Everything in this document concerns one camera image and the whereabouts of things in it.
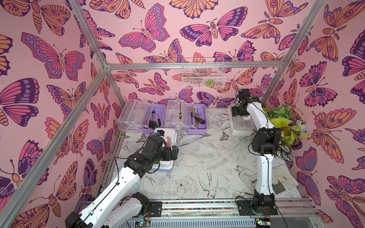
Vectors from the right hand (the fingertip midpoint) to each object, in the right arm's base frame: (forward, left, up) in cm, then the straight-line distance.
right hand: (241, 112), depth 102 cm
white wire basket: (+15, +28, +22) cm, 39 cm away
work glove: (-43, -18, -13) cm, 48 cm away
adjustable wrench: (+8, +31, -11) cm, 33 cm away
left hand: (-34, +46, +7) cm, 58 cm away
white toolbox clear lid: (-6, -1, -8) cm, 10 cm away
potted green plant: (-23, -20, +11) cm, 32 cm away
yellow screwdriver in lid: (-1, +44, -1) cm, 44 cm away
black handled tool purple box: (-1, +29, -8) cm, 31 cm away
